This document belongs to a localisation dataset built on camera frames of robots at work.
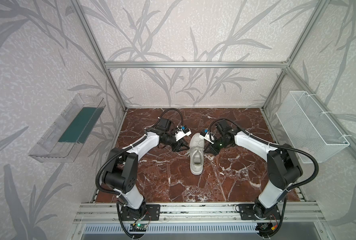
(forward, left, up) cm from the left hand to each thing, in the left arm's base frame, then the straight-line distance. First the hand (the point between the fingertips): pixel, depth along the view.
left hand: (188, 140), depth 85 cm
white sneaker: (-2, -5, -5) cm, 7 cm away
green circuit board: (-40, +24, -15) cm, 49 cm away
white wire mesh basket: (-5, -54, +22) cm, 58 cm away
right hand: (-1, -11, -4) cm, 12 cm away
